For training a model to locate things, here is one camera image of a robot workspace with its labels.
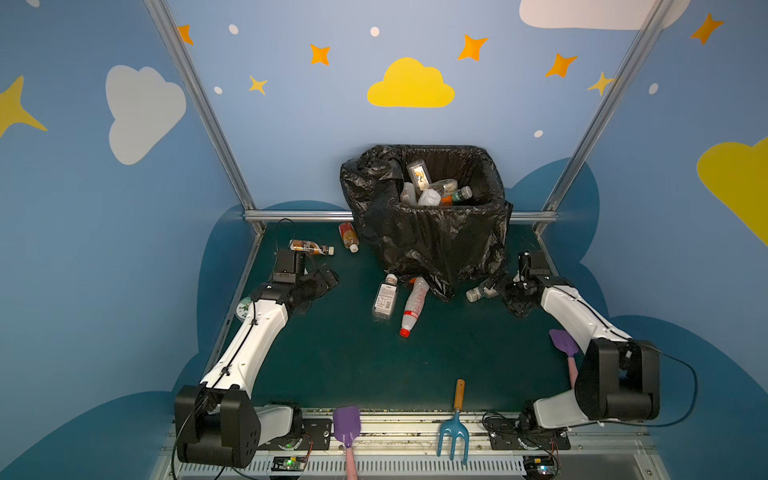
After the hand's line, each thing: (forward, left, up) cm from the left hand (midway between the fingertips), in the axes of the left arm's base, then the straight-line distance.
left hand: (329, 282), depth 84 cm
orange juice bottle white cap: (+30, -41, +9) cm, 52 cm away
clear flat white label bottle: (+3, -16, -14) cm, 22 cm away
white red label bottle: (+6, -28, -12) cm, 31 cm away
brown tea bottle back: (+29, -2, -12) cm, 32 cm away
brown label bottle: (+25, +12, -13) cm, 30 cm away
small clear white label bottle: (+30, -26, +16) cm, 43 cm away
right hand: (+3, -50, -6) cm, 51 cm away
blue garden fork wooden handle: (-33, -35, -16) cm, 50 cm away
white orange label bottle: (+25, -23, +11) cm, 36 cm away
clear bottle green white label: (+7, -49, -14) cm, 51 cm away
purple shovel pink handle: (-33, -7, -18) cm, 38 cm away
